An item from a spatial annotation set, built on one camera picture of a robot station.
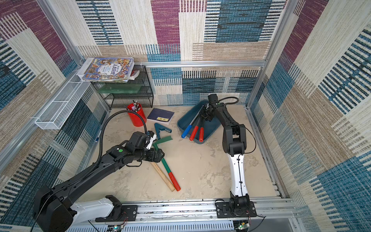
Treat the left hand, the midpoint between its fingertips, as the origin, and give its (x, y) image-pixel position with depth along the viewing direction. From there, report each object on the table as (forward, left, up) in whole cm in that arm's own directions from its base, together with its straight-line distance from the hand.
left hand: (158, 153), depth 80 cm
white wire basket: (+11, +48, +20) cm, 53 cm away
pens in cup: (+33, +19, +3) cm, 38 cm away
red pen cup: (+29, +20, -5) cm, 36 cm away
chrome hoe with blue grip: (+21, -17, -4) cm, 27 cm away
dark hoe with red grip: (+19, -25, -6) cm, 32 cm away
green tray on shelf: (+43, +29, +11) cm, 53 cm away
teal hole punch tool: (+27, +5, -11) cm, 29 cm away
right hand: (+32, -27, -7) cm, 42 cm away
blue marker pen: (+24, +50, -17) cm, 58 cm away
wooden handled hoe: (-8, -2, -12) cm, 15 cm away
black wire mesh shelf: (+52, +17, -4) cm, 54 cm away
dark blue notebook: (+37, +5, -11) cm, 39 cm away
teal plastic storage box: (+22, -31, -5) cm, 38 cm away
